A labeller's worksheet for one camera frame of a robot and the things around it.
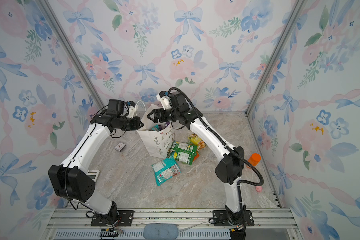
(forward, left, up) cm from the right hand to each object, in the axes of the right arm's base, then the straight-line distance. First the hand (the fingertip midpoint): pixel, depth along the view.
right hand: (153, 114), depth 77 cm
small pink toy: (-27, -57, -30) cm, 70 cm away
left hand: (0, +6, -6) cm, 9 cm away
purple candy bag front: (+8, -5, -17) cm, 19 cm away
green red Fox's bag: (+8, +3, -21) cm, 22 cm away
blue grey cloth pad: (-47, -5, -29) cm, 56 cm away
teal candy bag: (-18, -5, -28) cm, 34 cm away
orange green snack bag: (-8, -24, -30) cm, 39 cm away
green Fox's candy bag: (-6, -16, -28) cm, 33 cm away
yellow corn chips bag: (+3, -24, -28) cm, 37 cm away
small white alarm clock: (-2, +26, -28) cm, 39 cm away
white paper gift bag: (-9, -3, -9) cm, 13 cm away
